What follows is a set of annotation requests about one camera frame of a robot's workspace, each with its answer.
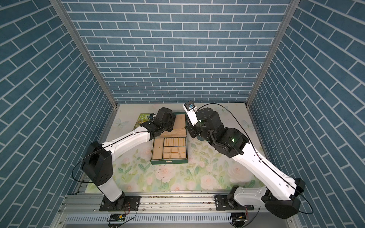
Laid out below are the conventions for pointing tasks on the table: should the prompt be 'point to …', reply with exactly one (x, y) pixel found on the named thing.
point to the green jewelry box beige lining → (171, 147)
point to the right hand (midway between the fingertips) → (191, 117)
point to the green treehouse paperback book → (142, 118)
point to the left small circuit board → (116, 217)
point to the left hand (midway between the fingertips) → (180, 117)
